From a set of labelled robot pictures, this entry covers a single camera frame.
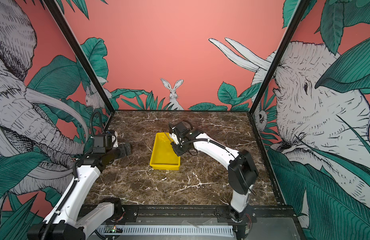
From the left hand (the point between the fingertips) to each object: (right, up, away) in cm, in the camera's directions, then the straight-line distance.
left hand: (124, 145), depth 80 cm
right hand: (+28, -2, +3) cm, 28 cm away
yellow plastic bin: (+19, -10, +17) cm, 27 cm away
